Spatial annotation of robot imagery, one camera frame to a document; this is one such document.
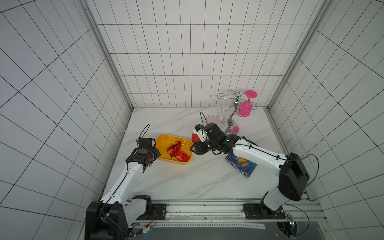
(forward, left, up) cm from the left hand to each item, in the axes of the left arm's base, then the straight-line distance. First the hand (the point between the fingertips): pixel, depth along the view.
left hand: (155, 155), depth 86 cm
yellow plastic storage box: (+11, -3, -3) cm, 11 cm away
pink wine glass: (+26, -56, +12) cm, 63 cm away
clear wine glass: (+19, -40, +11) cm, 46 cm away
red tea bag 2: (+6, -12, 0) cm, 13 cm away
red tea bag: (+1, -15, -3) cm, 15 cm away
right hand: (0, -20, +8) cm, 22 cm away
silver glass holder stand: (+25, -47, +21) cm, 57 cm away
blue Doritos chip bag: (-5, -53, -5) cm, 54 cm away
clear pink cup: (+29, -35, 0) cm, 45 cm away
